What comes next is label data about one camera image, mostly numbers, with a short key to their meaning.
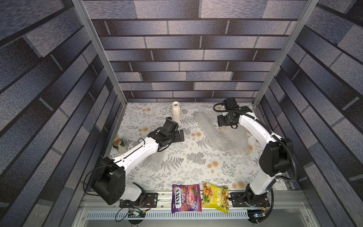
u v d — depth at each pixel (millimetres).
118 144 835
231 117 640
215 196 713
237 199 726
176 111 975
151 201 733
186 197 725
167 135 639
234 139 962
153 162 789
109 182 416
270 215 693
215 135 916
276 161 466
